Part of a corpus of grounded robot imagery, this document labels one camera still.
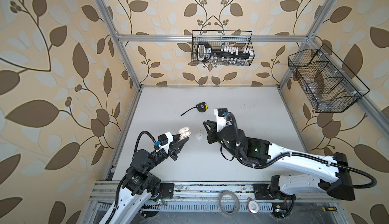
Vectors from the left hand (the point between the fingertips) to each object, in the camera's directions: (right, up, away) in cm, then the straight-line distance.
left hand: (186, 135), depth 63 cm
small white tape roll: (+31, -35, +7) cm, 47 cm away
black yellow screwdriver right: (+66, -36, +6) cm, 75 cm away
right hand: (+8, +4, +1) cm, 9 cm away
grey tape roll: (+23, -32, +6) cm, 40 cm away
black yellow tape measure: (+7, +10, +42) cm, 43 cm away
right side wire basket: (+69, +22, +10) cm, 73 cm away
